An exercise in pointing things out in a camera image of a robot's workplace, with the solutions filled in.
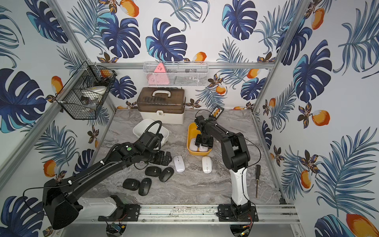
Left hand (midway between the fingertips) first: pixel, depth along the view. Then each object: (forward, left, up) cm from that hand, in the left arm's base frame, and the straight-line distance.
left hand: (165, 156), depth 76 cm
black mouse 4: (-11, +12, -16) cm, 23 cm away
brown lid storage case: (+35, +6, +3) cm, 36 cm away
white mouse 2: (+4, -23, -15) cm, 28 cm away
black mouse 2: (-4, +1, -15) cm, 16 cm away
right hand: (+17, -20, -14) cm, 30 cm away
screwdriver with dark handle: (+3, -53, -14) cm, 55 cm away
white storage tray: (+31, +21, -14) cm, 40 cm away
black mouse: (-3, +9, -14) cm, 17 cm away
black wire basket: (+25, +48, +16) cm, 56 cm away
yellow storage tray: (+28, -12, -17) cm, 35 cm away
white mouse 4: (+14, -20, -14) cm, 28 cm away
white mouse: (+4, -6, -15) cm, 17 cm away
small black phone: (+49, -31, -15) cm, 60 cm away
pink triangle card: (+43, +9, +19) cm, 48 cm away
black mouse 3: (-11, +19, -15) cm, 27 cm away
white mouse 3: (+16, -13, -14) cm, 25 cm away
